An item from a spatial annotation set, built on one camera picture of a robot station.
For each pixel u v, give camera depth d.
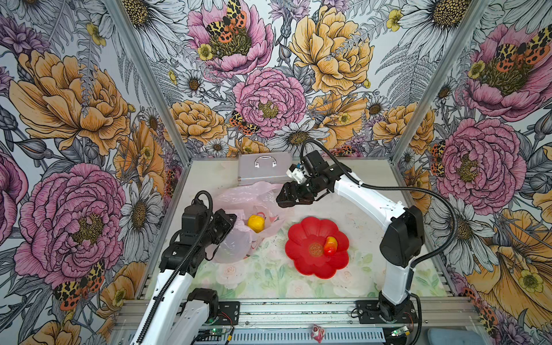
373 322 0.73
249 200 0.92
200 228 0.52
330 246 0.85
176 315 0.47
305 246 0.89
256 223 0.92
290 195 0.73
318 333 0.66
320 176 0.62
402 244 0.48
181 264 0.47
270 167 0.98
